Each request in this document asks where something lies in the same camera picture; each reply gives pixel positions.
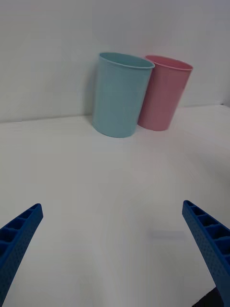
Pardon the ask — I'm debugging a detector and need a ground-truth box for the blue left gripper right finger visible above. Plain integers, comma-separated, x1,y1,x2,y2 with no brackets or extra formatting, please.
182,200,230,307

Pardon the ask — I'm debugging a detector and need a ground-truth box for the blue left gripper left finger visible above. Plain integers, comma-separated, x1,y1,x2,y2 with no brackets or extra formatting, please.
0,203,44,307

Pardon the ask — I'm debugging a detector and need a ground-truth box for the pink plastic bin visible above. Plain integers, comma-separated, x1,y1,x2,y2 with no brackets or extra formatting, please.
137,55,194,131

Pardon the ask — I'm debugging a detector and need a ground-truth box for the pale blue plastic bin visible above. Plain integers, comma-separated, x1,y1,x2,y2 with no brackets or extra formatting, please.
92,51,155,139

